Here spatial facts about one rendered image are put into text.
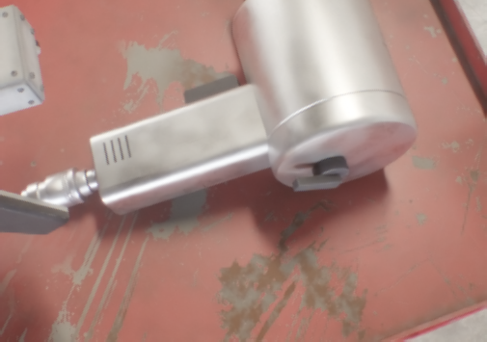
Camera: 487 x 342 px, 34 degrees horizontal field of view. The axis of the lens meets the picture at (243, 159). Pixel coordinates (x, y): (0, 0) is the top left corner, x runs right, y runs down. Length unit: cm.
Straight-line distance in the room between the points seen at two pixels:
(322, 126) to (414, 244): 13
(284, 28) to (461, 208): 18
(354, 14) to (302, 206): 14
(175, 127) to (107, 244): 10
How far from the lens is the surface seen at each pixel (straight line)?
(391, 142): 49
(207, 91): 52
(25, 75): 36
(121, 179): 51
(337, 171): 49
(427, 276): 55
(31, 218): 42
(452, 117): 58
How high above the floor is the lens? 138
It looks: 72 degrees down
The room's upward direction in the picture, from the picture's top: straight up
